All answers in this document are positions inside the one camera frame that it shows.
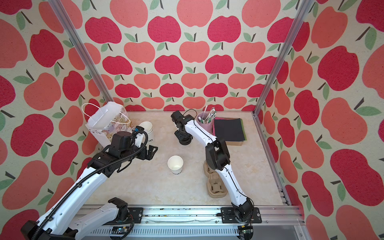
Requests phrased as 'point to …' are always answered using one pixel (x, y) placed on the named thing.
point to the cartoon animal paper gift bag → (103, 122)
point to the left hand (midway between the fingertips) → (152, 146)
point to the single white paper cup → (175, 163)
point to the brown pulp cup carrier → (215, 187)
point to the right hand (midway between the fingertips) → (187, 133)
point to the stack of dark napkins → (229, 129)
